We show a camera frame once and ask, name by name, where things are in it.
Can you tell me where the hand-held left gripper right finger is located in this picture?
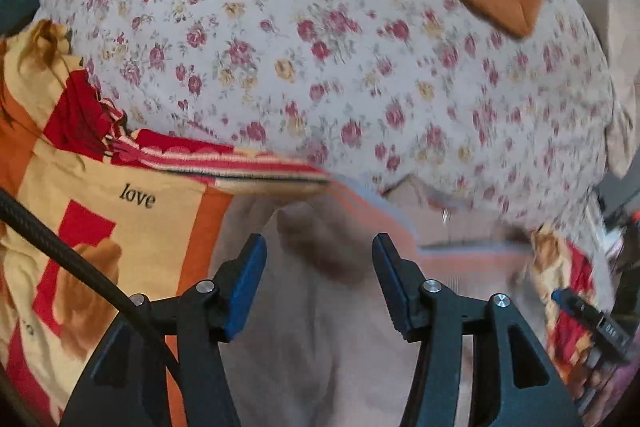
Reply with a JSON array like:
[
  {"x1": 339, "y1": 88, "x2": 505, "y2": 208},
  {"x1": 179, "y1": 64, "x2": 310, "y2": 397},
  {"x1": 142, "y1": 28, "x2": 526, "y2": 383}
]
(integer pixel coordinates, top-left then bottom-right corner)
[{"x1": 372, "y1": 233, "x2": 583, "y2": 427}]

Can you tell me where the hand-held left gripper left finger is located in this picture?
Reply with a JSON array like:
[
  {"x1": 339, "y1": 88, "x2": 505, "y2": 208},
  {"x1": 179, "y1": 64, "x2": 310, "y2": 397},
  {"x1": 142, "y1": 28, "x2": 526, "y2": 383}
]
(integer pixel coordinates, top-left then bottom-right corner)
[{"x1": 60, "y1": 233, "x2": 267, "y2": 427}]

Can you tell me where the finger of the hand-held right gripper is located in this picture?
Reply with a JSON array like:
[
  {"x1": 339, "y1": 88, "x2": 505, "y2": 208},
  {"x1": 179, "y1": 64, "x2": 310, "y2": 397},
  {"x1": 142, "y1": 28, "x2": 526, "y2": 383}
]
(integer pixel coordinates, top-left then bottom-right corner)
[{"x1": 551, "y1": 288, "x2": 632, "y2": 363}]

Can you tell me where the grey jacket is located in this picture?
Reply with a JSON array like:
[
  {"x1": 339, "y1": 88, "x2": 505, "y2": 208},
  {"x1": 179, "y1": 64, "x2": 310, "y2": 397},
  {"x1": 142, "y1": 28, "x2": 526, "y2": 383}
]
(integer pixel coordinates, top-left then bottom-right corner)
[{"x1": 210, "y1": 177, "x2": 621, "y2": 427}]

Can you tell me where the yellow red printed blanket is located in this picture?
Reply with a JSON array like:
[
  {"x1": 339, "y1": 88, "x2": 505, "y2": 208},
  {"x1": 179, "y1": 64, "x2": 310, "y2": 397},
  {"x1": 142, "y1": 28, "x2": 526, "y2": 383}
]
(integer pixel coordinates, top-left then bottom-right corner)
[{"x1": 0, "y1": 19, "x2": 621, "y2": 427}]

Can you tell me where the floral quilt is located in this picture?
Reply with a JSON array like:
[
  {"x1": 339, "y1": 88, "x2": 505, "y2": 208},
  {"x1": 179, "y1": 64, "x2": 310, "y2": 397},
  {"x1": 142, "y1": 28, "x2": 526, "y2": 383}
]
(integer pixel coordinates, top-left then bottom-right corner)
[{"x1": 37, "y1": 0, "x2": 618, "y2": 253}]

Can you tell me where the black braided cable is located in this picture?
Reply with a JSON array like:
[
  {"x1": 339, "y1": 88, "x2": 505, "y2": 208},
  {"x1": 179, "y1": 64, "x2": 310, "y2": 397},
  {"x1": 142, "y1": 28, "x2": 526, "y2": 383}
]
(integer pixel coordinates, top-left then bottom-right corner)
[{"x1": 0, "y1": 188, "x2": 182, "y2": 388}]

